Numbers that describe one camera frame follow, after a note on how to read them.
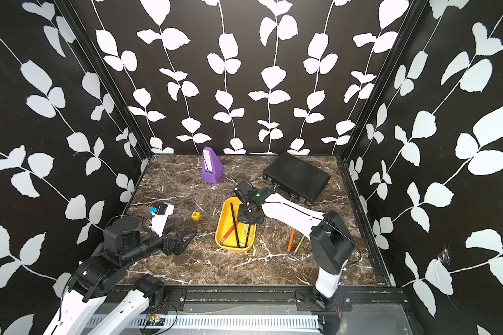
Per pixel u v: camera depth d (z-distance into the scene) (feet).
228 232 2.96
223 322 2.30
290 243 2.87
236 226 2.99
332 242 1.50
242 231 2.97
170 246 1.85
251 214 2.21
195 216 3.05
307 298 2.40
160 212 1.82
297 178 4.38
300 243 2.88
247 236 2.90
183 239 1.91
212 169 3.41
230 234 2.95
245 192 2.21
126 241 1.56
